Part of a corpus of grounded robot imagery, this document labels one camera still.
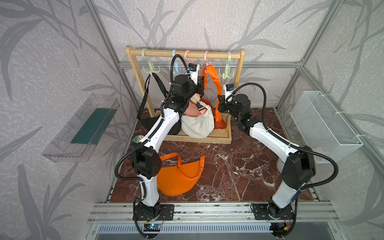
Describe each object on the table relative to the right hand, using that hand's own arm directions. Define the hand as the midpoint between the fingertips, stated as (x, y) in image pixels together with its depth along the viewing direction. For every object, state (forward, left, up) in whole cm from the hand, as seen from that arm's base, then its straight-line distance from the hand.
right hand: (219, 94), depth 80 cm
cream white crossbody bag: (-6, +11, -21) cm, 25 cm away
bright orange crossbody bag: (-36, +24, -30) cm, 52 cm away
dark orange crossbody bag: (-5, -1, -18) cm, 19 cm away
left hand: (+3, +7, +9) cm, 12 cm away
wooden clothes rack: (-3, -5, -32) cm, 32 cm away
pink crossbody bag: (+8, +16, -19) cm, 26 cm away
